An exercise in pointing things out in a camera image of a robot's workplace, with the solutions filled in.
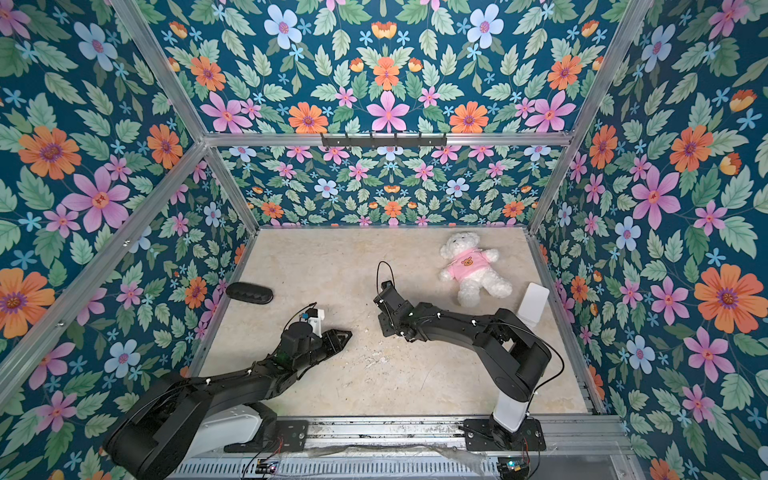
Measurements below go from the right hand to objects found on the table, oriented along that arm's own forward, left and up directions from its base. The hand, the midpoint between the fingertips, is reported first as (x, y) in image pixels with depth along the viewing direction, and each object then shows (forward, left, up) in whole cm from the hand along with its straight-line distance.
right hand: (389, 318), depth 90 cm
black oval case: (+7, +46, +1) cm, 47 cm away
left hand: (-6, +10, +1) cm, 12 cm away
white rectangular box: (+7, -45, -1) cm, 46 cm away
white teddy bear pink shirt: (+17, -26, +3) cm, 32 cm away
